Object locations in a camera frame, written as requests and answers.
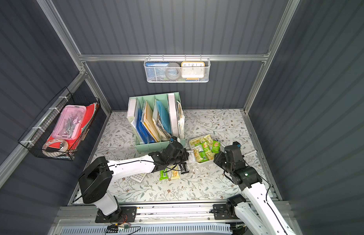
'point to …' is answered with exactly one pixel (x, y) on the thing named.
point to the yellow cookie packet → (175, 175)
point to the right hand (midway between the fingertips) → (220, 155)
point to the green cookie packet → (163, 175)
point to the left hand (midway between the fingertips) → (190, 153)
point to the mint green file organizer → (155, 120)
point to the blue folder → (143, 136)
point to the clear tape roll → (64, 149)
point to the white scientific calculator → (138, 177)
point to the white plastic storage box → (203, 149)
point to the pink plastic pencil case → (69, 126)
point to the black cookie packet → (183, 167)
